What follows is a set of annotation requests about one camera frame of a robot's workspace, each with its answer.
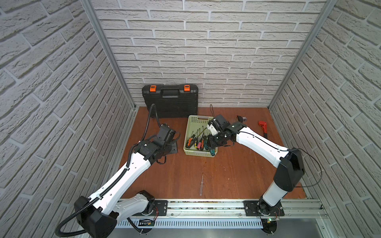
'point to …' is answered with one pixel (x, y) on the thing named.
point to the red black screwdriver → (202, 143)
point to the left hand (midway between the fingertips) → (176, 142)
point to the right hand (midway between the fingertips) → (212, 143)
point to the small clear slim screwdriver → (201, 186)
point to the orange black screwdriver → (189, 141)
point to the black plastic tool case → (171, 101)
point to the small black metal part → (241, 119)
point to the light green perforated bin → (197, 125)
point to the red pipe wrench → (264, 126)
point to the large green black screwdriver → (212, 152)
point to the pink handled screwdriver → (199, 146)
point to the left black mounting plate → (162, 207)
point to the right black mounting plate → (251, 208)
